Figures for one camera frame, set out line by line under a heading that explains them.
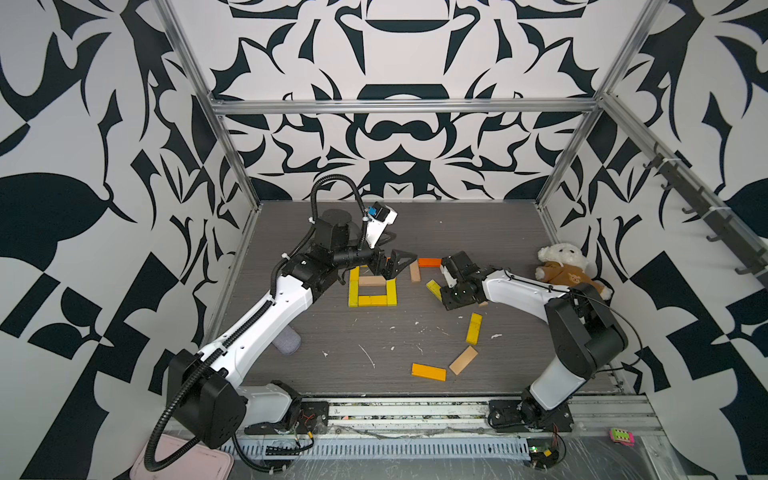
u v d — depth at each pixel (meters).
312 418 0.74
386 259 0.63
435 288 0.95
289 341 0.84
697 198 0.59
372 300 0.94
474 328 0.88
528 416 0.66
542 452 0.71
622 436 0.70
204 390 0.38
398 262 0.62
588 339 0.46
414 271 0.99
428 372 0.81
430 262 1.01
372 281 0.97
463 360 0.83
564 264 0.94
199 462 0.67
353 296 0.94
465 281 0.69
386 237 0.73
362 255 0.62
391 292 0.96
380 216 0.60
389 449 0.87
